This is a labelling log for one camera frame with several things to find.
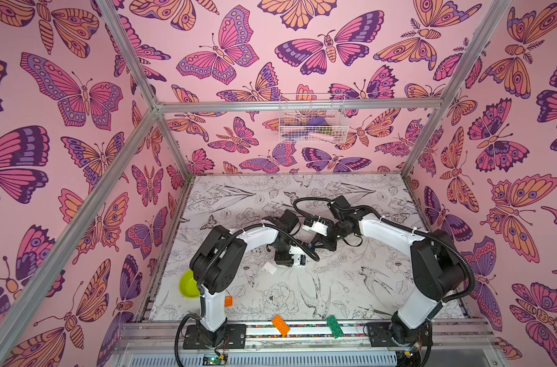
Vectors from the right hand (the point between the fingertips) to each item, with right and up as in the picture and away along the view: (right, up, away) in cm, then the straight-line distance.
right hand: (314, 239), depth 88 cm
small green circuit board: (-35, -35, -15) cm, 52 cm away
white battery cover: (-17, -11, 0) cm, 20 cm away
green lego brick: (+5, -27, -14) cm, 31 cm away
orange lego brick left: (-32, -21, -7) cm, 38 cm away
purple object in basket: (+2, +48, +7) cm, 48 cm away
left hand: (-8, -6, +4) cm, 11 cm away
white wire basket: (-7, +53, +8) cm, 54 cm away
